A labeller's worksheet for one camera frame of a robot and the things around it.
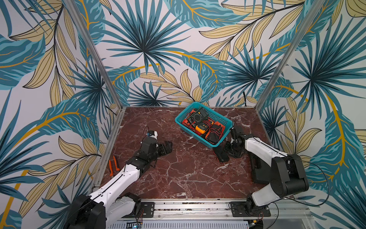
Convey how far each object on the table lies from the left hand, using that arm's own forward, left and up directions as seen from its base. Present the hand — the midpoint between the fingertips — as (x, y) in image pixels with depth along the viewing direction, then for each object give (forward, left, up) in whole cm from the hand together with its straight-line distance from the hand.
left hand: (166, 146), depth 83 cm
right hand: (+2, -37, -9) cm, 38 cm away
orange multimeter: (+23, -11, -3) cm, 25 cm away
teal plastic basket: (+28, -32, -4) cm, 43 cm away
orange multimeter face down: (+13, -32, +1) cm, 34 cm away
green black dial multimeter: (+24, -19, -1) cm, 31 cm away
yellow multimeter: (+16, -22, -2) cm, 28 cm away
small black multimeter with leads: (+8, -28, -2) cm, 29 cm away
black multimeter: (0, -34, -8) cm, 35 cm away
